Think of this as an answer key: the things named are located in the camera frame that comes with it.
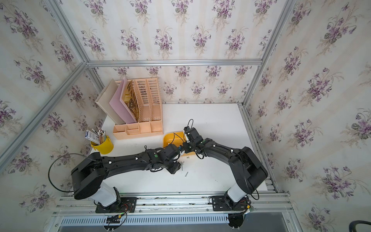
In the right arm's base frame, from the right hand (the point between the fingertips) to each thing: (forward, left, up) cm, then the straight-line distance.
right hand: (186, 145), depth 90 cm
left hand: (-14, +4, -1) cm, 14 cm away
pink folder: (+15, +42, +22) cm, 50 cm away
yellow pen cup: (-3, +51, 0) cm, 51 cm away
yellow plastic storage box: (+7, +7, -4) cm, 10 cm away
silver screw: (-17, 0, -6) cm, 18 cm away
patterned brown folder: (+25, +39, +15) cm, 49 cm away
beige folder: (+17, +49, +24) cm, 57 cm away
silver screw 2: (-11, +3, -3) cm, 12 cm away
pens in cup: (-1, +52, +10) cm, 53 cm away
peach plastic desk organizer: (+38, +31, +6) cm, 49 cm away
